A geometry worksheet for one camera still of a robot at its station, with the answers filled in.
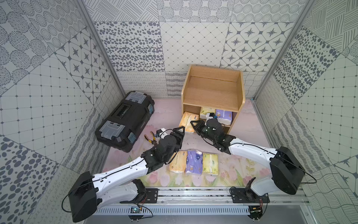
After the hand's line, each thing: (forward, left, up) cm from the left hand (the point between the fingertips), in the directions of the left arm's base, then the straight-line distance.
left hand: (186, 128), depth 73 cm
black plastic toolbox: (+3, +39, -7) cm, 40 cm away
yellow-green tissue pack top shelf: (-11, -15, -21) cm, 28 cm away
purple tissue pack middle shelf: (+9, -22, -2) cm, 24 cm away
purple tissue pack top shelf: (-10, -5, -22) cm, 24 cm away
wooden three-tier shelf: (+21, -16, +6) cm, 27 cm away
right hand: (+7, -2, -6) cm, 9 cm away
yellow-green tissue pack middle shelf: (+14, -11, -2) cm, 18 cm away
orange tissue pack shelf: (+7, 0, -3) cm, 7 cm away
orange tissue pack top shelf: (-12, +4, -20) cm, 24 cm away
